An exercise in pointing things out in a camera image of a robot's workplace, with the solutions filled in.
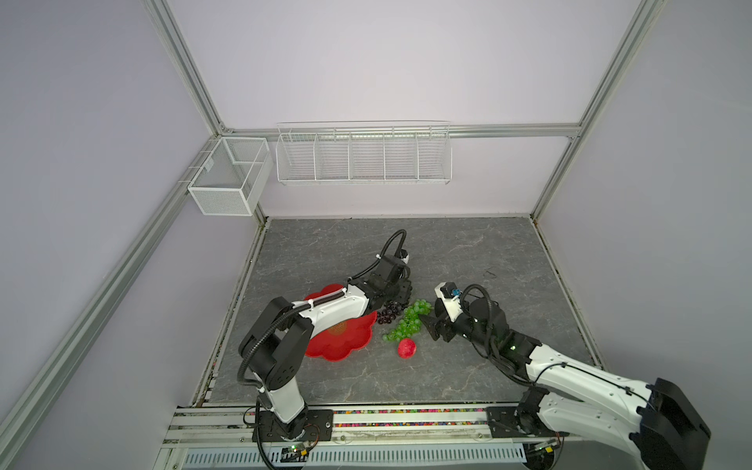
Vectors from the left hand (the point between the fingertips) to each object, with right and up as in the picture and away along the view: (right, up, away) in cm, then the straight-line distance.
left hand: (404, 284), depth 90 cm
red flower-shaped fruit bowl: (-20, -17, -1) cm, 27 cm away
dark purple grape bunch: (-5, -9, +1) cm, 11 cm away
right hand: (+7, -4, -11) cm, 13 cm away
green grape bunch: (+2, -11, -1) cm, 12 cm away
